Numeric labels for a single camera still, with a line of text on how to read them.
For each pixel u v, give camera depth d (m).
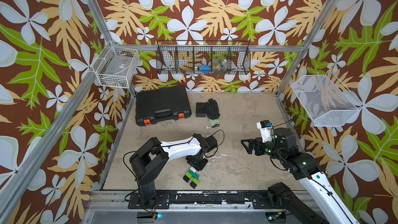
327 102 0.78
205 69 0.94
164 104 1.05
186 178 0.80
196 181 0.78
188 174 0.80
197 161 0.73
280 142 0.54
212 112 1.07
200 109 1.09
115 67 0.86
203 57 0.98
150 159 0.49
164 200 0.74
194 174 0.80
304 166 0.47
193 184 0.78
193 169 0.78
